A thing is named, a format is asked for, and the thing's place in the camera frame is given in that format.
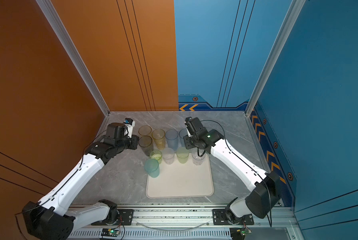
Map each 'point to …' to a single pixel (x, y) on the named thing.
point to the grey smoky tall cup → (145, 143)
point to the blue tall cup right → (183, 132)
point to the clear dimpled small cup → (168, 155)
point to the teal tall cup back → (152, 167)
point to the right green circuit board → (239, 233)
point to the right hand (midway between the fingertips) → (186, 140)
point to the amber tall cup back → (145, 130)
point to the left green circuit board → (110, 232)
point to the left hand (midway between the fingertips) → (137, 136)
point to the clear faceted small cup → (197, 160)
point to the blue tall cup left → (172, 137)
